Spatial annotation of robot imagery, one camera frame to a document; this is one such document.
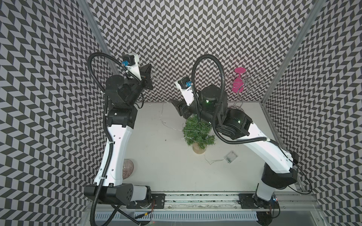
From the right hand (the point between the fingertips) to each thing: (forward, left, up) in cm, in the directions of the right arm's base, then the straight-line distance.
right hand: (178, 96), depth 55 cm
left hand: (+12, +12, +7) cm, 18 cm away
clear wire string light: (-2, -3, -22) cm, 22 cm away
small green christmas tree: (-3, -8, -23) cm, 25 cm away
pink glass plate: (-13, +33, -46) cm, 58 cm away
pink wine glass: (+37, -38, -24) cm, 58 cm away
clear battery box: (-5, -30, -48) cm, 57 cm away
